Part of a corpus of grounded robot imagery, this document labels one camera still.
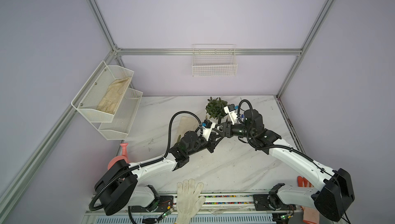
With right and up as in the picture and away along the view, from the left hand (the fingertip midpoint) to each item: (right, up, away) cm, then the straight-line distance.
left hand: (222, 135), depth 74 cm
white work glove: (-16, -32, 0) cm, 36 cm away
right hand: (-5, +4, -3) cm, 7 cm away
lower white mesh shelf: (-59, +3, +16) cm, 61 cm away
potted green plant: (-2, +14, +16) cm, 22 cm away
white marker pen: (-3, +4, -4) cm, 6 cm away
